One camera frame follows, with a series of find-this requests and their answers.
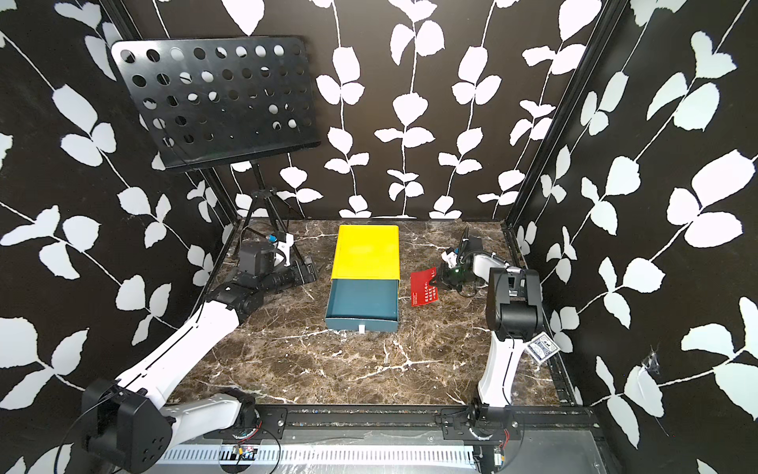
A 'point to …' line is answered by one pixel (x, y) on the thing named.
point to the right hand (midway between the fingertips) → (430, 276)
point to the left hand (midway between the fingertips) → (317, 261)
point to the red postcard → (421, 291)
